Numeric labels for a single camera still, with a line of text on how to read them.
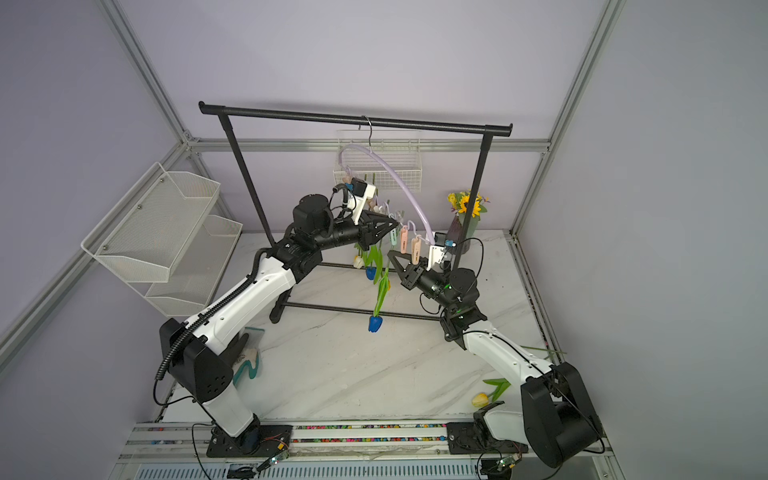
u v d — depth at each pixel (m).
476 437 0.66
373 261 0.89
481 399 0.79
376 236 0.65
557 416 0.41
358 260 0.93
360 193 0.60
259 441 0.71
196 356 0.42
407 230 0.63
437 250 0.66
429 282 0.66
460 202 0.93
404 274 0.68
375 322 0.73
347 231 0.62
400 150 0.95
